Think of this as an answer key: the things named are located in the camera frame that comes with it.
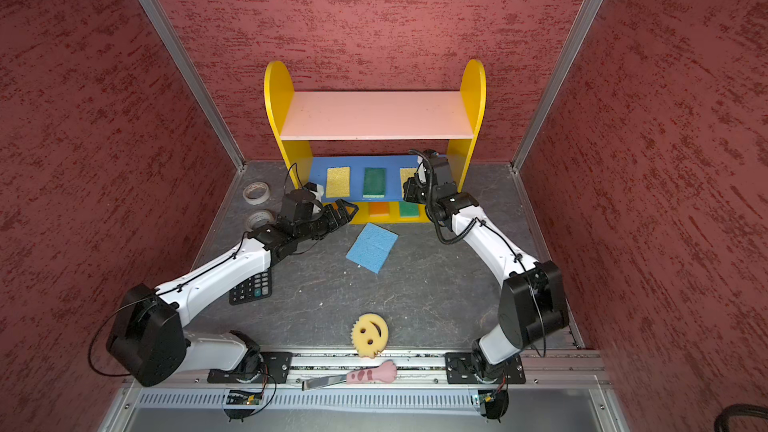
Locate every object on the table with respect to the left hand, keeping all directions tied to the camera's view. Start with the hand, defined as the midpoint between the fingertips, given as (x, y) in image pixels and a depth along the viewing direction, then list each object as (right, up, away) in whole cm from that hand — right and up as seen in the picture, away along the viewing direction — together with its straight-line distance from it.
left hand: (350, 219), depth 82 cm
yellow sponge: (-6, +11, +13) cm, 18 cm away
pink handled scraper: (+10, -37, -11) cm, 40 cm away
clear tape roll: (-40, +7, +28) cm, 50 cm away
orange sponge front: (+7, +2, +21) cm, 22 cm away
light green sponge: (+18, +2, +21) cm, 28 cm away
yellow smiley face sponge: (+6, -30, -5) cm, 31 cm away
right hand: (+15, +8, +3) cm, 17 cm away
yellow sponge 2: (+18, +8, -8) cm, 21 cm away
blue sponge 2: (+6, -9, +14) cm, 18 cm away
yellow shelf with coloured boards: (+13, +23, +40) cm, 48 cm away
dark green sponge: (+6, +11, +12) cm, 18 cm away
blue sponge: (+7, -16, +10) cm, 20 cm away
